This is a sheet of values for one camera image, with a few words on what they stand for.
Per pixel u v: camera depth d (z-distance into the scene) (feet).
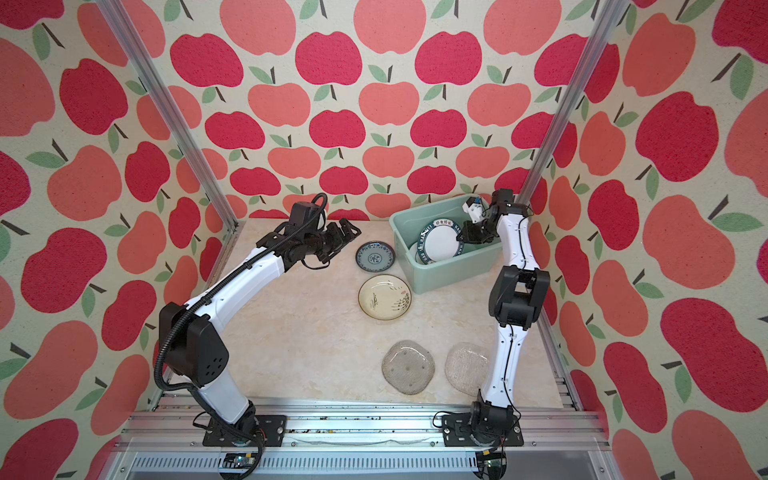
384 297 3.26
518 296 1.97
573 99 2.75
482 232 2.77
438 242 3.40
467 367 2.82
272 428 2.46
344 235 2.47
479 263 2.86
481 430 2.25
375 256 3.65
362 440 2.46
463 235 2.96
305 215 2.09
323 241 2.37
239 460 2.35
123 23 2.32
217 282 3.43
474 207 2.98
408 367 2.82
